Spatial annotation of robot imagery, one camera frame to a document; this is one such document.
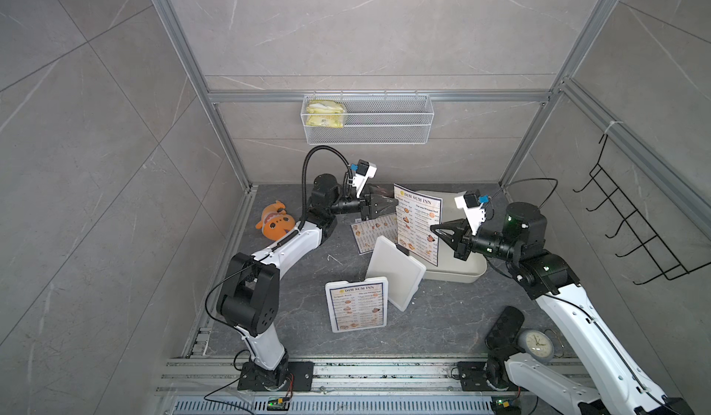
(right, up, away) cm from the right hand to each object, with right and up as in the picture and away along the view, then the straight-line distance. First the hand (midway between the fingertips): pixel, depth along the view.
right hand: (435, 227), depth 65 cm
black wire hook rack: (+49, -4, -4) cm, 49 cm away
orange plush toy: (-48, -1, +31) cm, 57 cm away
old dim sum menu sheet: (-16, -5, +39) cm, 42 cm away
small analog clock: (+31, -33, +10) cm, 46 cm away
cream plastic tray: (+13, -16, +30) cm, 36 cm away
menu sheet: (-4, +3, +1) cm, 6 cm away
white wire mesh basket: (-12, +38, +36) cm, 53 cm away
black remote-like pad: (+25, -31, +14) cm, 42 cm away
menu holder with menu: (-6, -13, +9) cm, 17 cm away
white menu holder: (-23, -15, +4) cm, 28 cm away
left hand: (-8, +8, +6) cm, 13 cm away
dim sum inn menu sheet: (-19, -23, +9) cm, 31 cm away
